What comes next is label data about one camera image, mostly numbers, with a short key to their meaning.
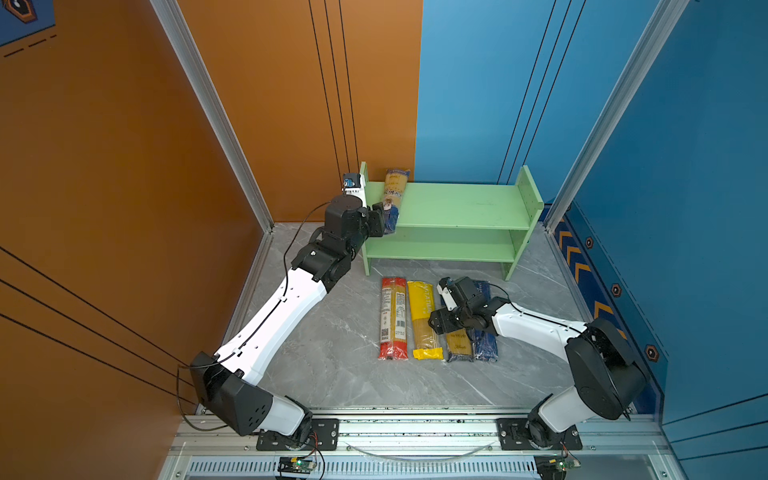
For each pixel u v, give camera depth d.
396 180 0.92
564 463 0.70
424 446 0.73
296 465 0.71
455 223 0.83
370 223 0.63
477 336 0.85
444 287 0.84
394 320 0.91
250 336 0.42
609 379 0.44
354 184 0.59
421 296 0.97
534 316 0.56
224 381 0.39
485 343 0.85
